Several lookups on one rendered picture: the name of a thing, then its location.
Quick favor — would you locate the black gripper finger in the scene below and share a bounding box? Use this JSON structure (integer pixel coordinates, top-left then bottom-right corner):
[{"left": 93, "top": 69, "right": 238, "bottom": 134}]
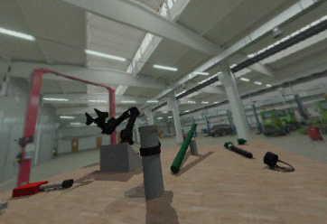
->
[
  {"left": 94, "top": 108, "right": 105, "bottom": 117},
  {"left": 85, "top": 112, "right": 92, "bottom": 122}
]

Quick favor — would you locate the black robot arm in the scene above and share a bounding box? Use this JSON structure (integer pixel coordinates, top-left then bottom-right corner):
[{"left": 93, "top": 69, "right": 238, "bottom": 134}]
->
[{"left": 100, "top": 107, "right": 140, "bottom": 145}]

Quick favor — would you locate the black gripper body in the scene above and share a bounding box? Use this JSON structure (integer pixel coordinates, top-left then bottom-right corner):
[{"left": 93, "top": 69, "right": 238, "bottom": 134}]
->
[{"left": 86, "top": 112, "right": 108, "bottom": 127}]

